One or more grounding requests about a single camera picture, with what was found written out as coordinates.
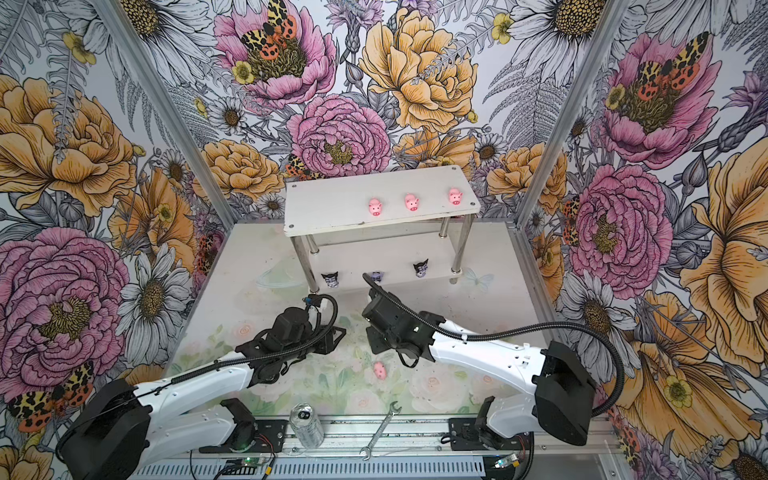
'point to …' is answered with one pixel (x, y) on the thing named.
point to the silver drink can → (306, 425)
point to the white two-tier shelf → (391, 228)
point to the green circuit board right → (507, 461)
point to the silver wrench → (393, 410)
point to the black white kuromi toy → (331, 279)
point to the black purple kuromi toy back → (421, 268)
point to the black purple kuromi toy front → (377, 276)
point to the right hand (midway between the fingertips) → (378, 339)
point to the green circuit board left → (249, 461)
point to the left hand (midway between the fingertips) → (338, 339)
